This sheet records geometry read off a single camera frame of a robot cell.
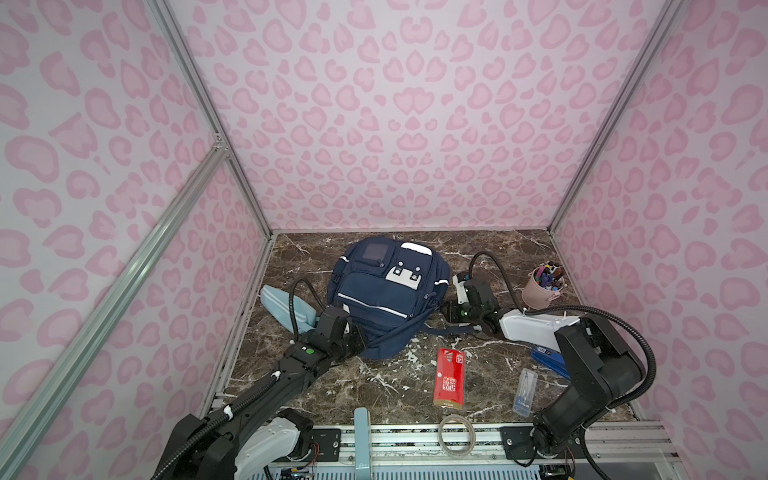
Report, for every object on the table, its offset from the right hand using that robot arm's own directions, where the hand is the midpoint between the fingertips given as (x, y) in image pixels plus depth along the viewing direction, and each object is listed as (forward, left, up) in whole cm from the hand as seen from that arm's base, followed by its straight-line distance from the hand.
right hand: (444, 305), depth 93 cm
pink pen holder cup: (+4, -30, +6) cm, 31 cm away
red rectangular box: (-22, 0, -4) cm, 22 cm away
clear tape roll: (-37, +2, -4) cm, 38 cm away
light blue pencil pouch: (0, +53, 0) cm, 53 cm away
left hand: (-12, +21, +4) cm, 25 cm away
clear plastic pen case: (-24, -20, -4) cm, 31 cm away
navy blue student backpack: (+5, +17, +3) cm, 17 cm away
